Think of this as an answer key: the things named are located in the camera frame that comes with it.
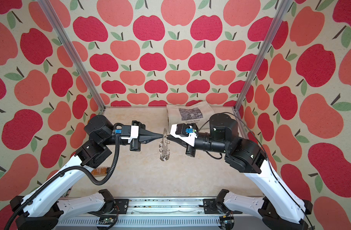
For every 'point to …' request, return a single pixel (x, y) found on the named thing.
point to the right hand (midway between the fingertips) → (175, 132)
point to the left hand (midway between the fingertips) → (162, 136)
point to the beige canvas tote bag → (197, 112)
